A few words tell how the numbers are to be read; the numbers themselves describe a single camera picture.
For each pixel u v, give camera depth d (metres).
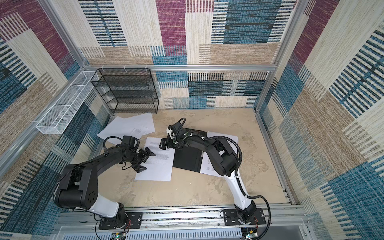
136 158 0.78
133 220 0.74
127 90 1.10
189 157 0.94
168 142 0.87
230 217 0.73
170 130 0.91
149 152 0.83
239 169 0.56
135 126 1.18
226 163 0.58
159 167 0.91
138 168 0.83
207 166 0.92
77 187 0.45
